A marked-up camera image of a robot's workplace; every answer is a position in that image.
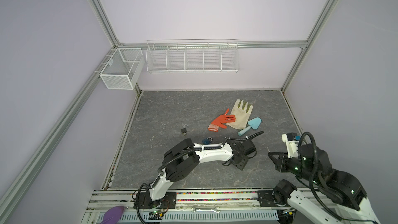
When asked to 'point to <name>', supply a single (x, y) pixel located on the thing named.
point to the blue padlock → (207, 141)
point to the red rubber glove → (219, 121)
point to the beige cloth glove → (241, 115)
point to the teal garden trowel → (254, 123)
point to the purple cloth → (113, 214)
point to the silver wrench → (212, 209)
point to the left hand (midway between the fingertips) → (239, 164)
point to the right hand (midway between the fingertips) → (269, 155)
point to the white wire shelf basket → (195, 56)
